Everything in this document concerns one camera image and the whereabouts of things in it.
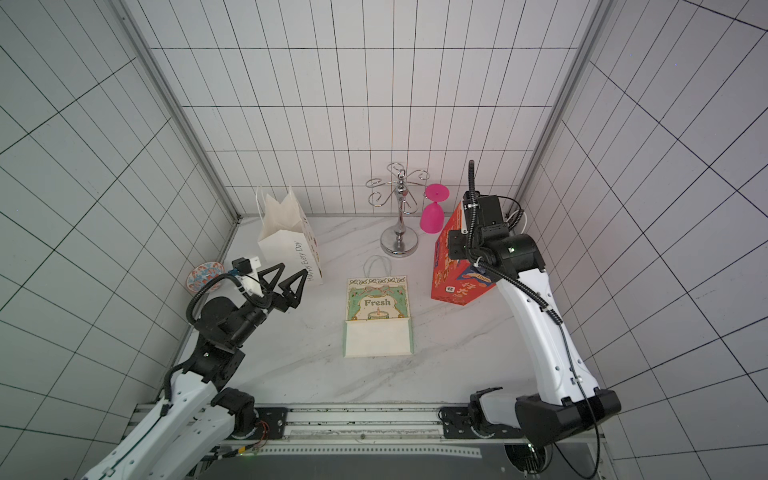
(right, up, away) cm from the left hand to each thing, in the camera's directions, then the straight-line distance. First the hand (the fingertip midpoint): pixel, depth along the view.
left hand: (295, 272), depth 73 cm
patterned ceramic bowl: (-41, -4, +26) cm, 48 cm away
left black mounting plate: (-6, -38, 0) cm, 38 cm away
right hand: (+42, +10, -1) cm, 43 cm away
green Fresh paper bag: (+19, -15, +20) cm, 32 cm away
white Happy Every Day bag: (-6, +9, +9) cm, 14 cm away
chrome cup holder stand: (+28, +7, +38) cm, 47 cm away
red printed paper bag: (+41, -2, +1) cm, 41 cm away
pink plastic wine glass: (+38, +16, +22) cm, 47 cm away
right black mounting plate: (+44, -38, 0) cm, 58 cm away
